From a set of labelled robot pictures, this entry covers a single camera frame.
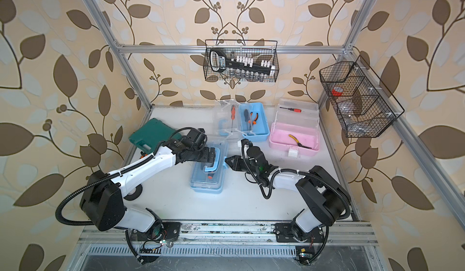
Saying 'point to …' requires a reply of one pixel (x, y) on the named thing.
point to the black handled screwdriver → (246, 117)
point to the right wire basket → (366, 106)
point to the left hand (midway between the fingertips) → (205, 153)
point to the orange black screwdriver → (210, 175)
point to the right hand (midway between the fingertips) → (225, 161)
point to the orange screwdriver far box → (233, 117)
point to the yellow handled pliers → (299, 143)
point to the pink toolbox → (294, 131)
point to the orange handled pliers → (254, 122)
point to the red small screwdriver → (293, 109)
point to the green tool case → (149, 135)
